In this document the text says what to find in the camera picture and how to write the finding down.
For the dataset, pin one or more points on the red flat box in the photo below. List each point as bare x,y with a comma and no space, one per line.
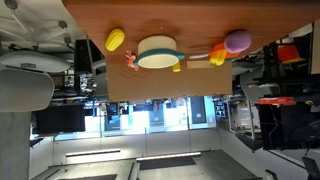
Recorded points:
276,101

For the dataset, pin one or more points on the brown cardboard panel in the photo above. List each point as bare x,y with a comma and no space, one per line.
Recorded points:
170,85

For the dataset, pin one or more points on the purple fuzzy ball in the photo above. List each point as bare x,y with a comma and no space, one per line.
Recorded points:
237,41

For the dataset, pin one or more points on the red and yellow object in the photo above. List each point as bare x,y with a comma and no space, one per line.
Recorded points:
288,53

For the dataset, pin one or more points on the white office chair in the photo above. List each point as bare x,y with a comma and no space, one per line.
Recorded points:
23,86

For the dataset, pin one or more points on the black monitor screen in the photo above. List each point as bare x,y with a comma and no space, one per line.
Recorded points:
60,118

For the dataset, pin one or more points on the long ceiling light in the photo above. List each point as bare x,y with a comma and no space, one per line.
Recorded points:
93,152
168,156

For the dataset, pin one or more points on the yellow toy bell pepper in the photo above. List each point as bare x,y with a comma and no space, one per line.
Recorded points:
217,59

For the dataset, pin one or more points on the orange plastic plate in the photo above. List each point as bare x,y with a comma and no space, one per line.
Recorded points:
218,49

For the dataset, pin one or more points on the small orange toy figure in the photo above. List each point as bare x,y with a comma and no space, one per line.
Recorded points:
132,61

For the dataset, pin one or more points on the black computer tower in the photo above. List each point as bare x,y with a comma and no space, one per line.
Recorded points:
83,56

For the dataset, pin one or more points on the cream bowl with teal band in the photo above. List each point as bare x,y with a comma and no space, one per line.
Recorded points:
158,53

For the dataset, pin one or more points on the yellow toy cylinder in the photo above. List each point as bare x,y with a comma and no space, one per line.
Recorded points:
176,67

